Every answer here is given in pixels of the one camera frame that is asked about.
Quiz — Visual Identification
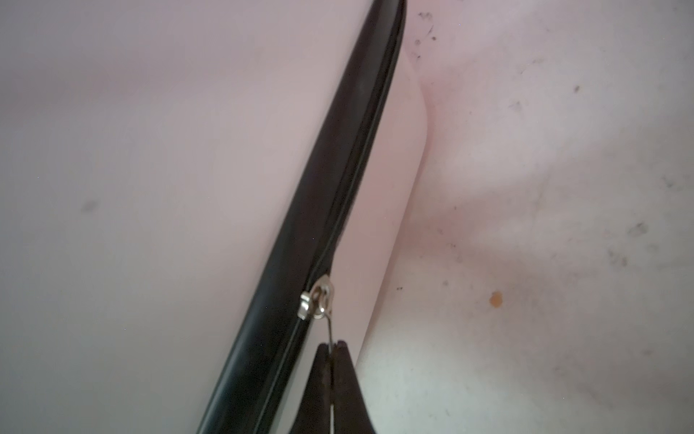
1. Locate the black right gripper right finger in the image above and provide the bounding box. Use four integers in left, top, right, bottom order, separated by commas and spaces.
332, 341, 376, 434

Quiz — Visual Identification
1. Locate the black suitcase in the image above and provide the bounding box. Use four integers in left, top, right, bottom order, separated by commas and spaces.
1, 1, 427, 433

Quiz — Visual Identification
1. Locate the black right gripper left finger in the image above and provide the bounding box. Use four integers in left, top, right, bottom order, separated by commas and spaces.
289, 344, 332, 434

